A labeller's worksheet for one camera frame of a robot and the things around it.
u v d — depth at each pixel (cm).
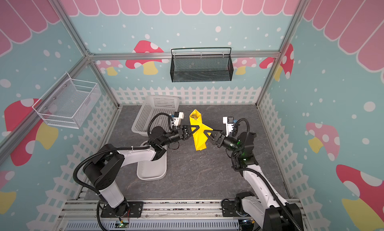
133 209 75
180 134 68
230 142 65
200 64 93
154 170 88
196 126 73
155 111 116
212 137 72
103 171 47
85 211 76
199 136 70
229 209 74
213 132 70
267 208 42
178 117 73
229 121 66
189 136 72
